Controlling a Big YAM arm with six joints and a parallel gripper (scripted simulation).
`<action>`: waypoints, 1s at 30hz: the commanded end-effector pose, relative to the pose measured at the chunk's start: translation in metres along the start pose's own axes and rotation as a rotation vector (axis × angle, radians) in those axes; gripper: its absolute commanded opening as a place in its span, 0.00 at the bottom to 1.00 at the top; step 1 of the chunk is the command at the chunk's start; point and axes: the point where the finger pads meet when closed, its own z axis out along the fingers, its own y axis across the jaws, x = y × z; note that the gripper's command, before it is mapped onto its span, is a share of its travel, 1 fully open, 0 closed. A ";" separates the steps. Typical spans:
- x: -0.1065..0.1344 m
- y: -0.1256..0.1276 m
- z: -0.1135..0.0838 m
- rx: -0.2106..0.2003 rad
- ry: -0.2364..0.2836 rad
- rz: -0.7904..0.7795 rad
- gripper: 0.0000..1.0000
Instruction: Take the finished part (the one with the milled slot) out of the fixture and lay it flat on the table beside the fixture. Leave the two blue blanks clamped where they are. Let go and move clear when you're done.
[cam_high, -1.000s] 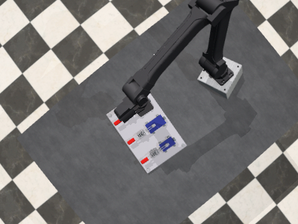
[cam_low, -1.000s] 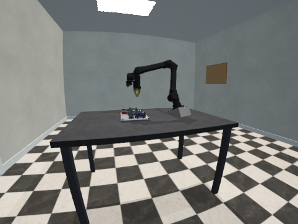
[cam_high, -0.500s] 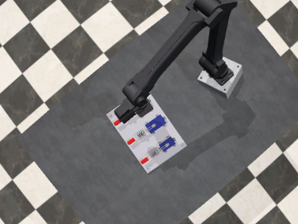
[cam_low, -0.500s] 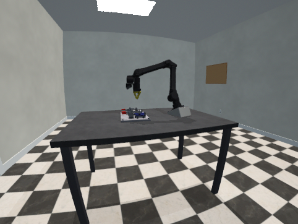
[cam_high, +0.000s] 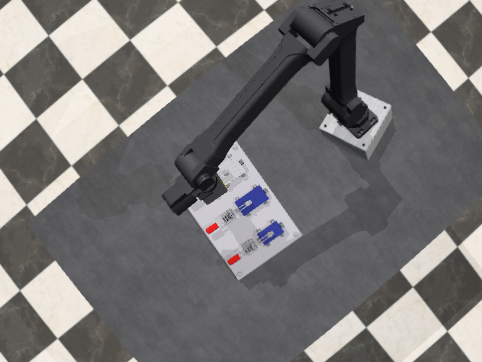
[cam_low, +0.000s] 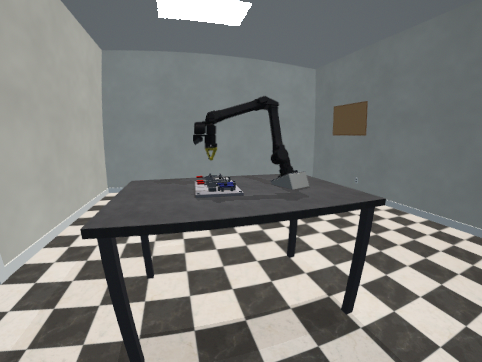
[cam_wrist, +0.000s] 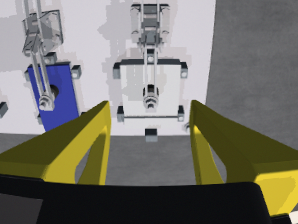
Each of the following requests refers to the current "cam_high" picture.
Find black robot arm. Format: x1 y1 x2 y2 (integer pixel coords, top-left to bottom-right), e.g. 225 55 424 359
162 0 378 216

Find blue rectangular block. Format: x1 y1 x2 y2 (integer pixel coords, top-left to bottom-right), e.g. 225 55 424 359
257 221 284 245
234 185 269 216

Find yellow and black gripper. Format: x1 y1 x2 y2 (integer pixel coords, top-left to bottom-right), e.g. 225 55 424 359
203 173 228 205

